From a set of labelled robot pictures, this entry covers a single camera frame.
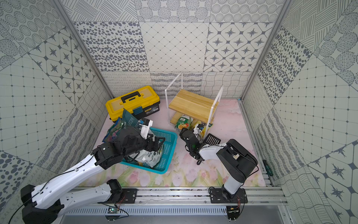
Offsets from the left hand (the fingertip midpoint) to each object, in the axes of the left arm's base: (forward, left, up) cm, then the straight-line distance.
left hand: (159, 134), depth 69 cm
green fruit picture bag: (+21, -12, -18) cm, 30 cm away
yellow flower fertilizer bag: (+9, -24, -11) cm, 28 cm away
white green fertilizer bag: (-6, +7, -17) cm, 19 cm away
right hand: (+14, -12, -20) cm, 27 cm away
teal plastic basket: (+5, -1, -27) cm, 27 cm away
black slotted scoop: (+12, -31, -26) cm, 42 cm away
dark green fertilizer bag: (+10, +19, -1) cm, 21 cm away
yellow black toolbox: (+31, +19, -9) cm, 37 cm away
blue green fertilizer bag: (+2, +29, -7) cm, 29 cm away
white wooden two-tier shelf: (+28, -9, -6) cm, 30 cm away
